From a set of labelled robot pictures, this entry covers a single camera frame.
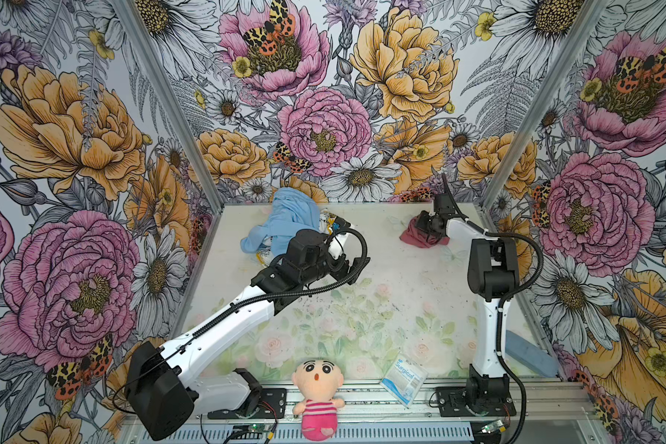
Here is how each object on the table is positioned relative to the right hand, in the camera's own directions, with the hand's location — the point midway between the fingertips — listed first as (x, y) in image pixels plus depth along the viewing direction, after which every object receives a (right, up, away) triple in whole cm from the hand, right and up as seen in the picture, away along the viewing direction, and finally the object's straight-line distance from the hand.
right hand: (419, 228), depth 109 cm
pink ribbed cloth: (-1, -4, -4) cm, 6 cm away
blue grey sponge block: (+23, -37, -29) cm, 52 cm away
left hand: (-28, -8, -35) cm, 45 cm away
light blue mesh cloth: (-49, +6, -7) cm, 50 cm away
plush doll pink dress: (-36, -39, -39) cm, 66 cm away
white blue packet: (-13, -42, -32) cm, 54 cm away
